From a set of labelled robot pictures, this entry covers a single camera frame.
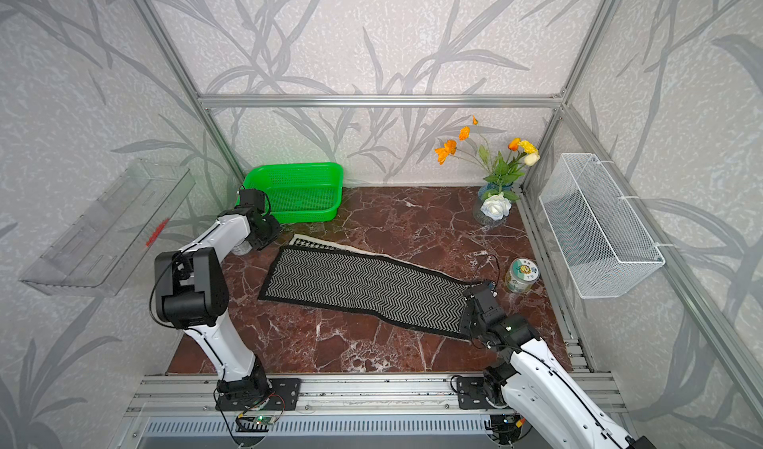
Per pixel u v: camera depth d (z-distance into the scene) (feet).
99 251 2.15
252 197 2.58
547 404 1.82
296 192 3.92
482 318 1.97
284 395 2.40
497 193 2.84
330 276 3.07
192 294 1.64
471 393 2.38
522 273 2.86
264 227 2.72
